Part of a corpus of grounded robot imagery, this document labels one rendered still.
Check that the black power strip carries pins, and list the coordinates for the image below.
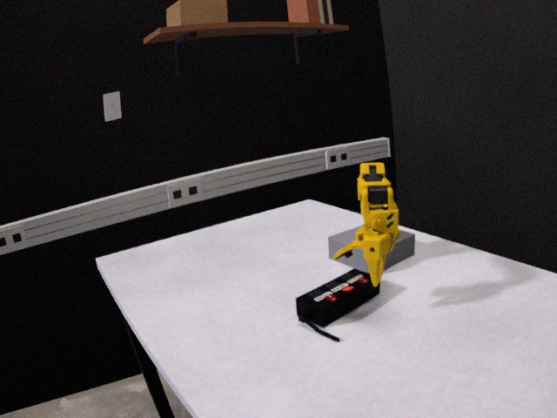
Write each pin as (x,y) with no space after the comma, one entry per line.
(327,303)

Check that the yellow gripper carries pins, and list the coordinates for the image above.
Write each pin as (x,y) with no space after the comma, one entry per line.
(376,246)

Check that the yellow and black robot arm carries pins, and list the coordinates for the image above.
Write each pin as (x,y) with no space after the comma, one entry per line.
(373,196)

